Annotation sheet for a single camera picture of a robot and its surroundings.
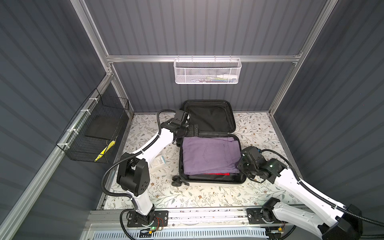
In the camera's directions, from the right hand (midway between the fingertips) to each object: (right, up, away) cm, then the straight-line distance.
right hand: (237, 166), depth 79 cm
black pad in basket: (-70, +21, -2) cm, 74 cm away
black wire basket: (-75, +12, -13) cm, 77 cm away
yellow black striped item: (-65, +10, -10) cm, 67 cm away
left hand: (-25, +19, +9) cm, 32 cm away
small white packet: (-44, 0, +12) cm, 46 cm away
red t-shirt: (-9, -6, +5) cm, 12 cm away
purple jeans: (-14, +4, +9) cm, 17 cm away
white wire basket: (-11, +68, +44) cm, 82 cm away
